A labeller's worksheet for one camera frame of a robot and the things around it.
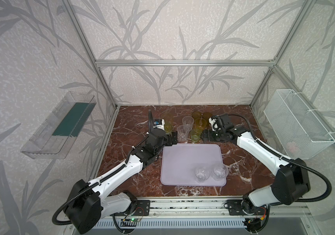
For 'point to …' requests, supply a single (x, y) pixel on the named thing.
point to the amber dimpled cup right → (206, 116)
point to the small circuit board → (134, 220)
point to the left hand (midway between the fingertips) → (171, 132)
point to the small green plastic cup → (195, 134)
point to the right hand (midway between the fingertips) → (205, 135)
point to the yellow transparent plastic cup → (200, 124)
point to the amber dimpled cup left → (196, 114)
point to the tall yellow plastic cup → (169, 118)
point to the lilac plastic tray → (179, 162)
